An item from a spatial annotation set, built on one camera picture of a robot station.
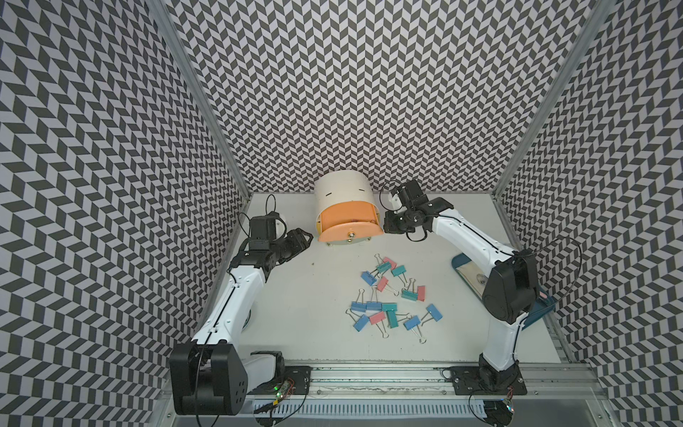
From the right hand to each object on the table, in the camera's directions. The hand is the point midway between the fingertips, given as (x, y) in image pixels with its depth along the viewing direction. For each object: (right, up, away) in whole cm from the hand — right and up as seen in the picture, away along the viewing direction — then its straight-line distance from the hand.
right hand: (385, 229), depth 88 cm
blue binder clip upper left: (-6, -18, +6) cm, 20 cm away
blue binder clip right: (+16, -28, -1) cm, 32 cm away
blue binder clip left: (-9, -25, -1) cm, 27 cm away
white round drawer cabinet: (-14, +16, +8) cm, 22 cm away
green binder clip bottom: (+1, -29, -4) cm, 29 cm away
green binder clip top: (-1, -14, +5) cm, 15 cm away
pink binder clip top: (+4, -14, +7) cm, 16 cm away
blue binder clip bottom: (+8, -30, -5) cm, 31 cm away
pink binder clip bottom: (-3, -29, -3) cm, 29 cm away
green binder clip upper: (+5, -16, +6) cm, 17 cm away
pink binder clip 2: (+12, -22, +3) cm, 26 cm away
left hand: (-25, -4, -6) cm, 26 cm away
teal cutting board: (+54, -25, +2) cm, 60 cm away
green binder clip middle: (+8, -23, +3) cm, 24 cm away
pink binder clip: (-1, -19, +4) cm, 19 cm away
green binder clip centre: (+1, -26, -1) cm, 26 cm away
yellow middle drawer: (-22, 0, -6) cm, 22 cm away
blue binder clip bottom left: (-9, -29, -5) cm, 31 cm away
